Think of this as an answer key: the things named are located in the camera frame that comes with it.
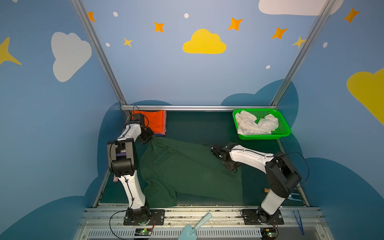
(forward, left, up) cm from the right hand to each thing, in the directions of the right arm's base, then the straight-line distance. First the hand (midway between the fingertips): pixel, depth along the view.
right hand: (238, 161), depth 88 cm
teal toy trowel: (-36, +27, -4) cm, 46 cm away
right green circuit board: (-34, -12, -7) cm, 37 cm away
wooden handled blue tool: (-17, -27, -5) cm, 32 cm away
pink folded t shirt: (+29, +51, -2) cm, 58 cm away
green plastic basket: (+28, -36, -3) cm, 46 cm away
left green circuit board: (-37, +50, -7) cm, 62 cm away
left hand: (+15, +55, 0) cm, 58 cm away
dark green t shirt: (-6, +39, -6) cm, 40 cm away
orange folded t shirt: (+31, +59, 0) cm, 67 cm away
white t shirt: (+32, -11, -4) cm, 35 cm away
